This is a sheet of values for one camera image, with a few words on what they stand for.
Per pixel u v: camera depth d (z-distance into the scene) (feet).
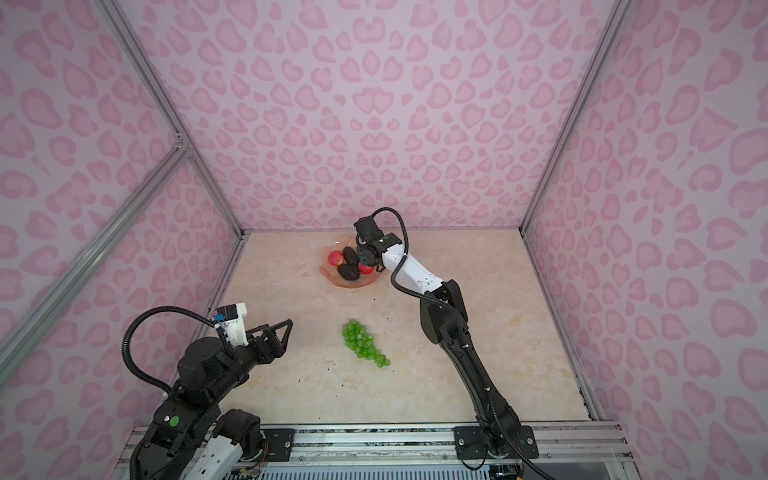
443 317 2.11
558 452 2.39
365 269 3.37
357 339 2.88
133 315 2.49
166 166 2.77
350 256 3.48
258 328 2.32
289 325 2.24
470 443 2.41
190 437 1.57
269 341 2.03
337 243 3.77
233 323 2.01
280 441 2.43
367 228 2.67
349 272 3.38
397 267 2.22
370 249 2.54
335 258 3.42
